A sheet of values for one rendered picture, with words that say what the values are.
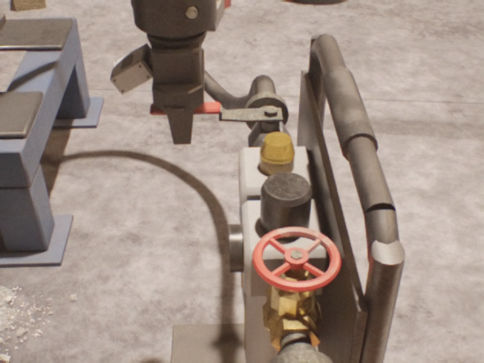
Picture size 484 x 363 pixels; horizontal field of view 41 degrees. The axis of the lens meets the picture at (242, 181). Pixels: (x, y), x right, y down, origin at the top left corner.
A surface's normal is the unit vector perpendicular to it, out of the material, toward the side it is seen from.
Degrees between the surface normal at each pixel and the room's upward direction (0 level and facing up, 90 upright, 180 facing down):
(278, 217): 90
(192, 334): 0
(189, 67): 90
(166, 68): 90
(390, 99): 0
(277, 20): 0
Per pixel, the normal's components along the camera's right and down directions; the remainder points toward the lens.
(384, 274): -0.22, 0.55
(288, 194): 0.00, -0.79
